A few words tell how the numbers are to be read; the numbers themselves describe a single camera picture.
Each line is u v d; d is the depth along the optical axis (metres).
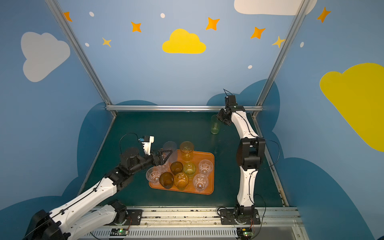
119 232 0.71
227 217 0.74
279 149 0.91
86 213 0.47
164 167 0.91
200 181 0.85
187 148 0.86
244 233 0.71
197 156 0.96
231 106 0.71
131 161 0.58
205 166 0.89
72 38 0.79
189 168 0.89
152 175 0.87
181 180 0.86
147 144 0.69
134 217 0.75
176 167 0.85
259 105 1.16
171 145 0.84
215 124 1.07
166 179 0.84
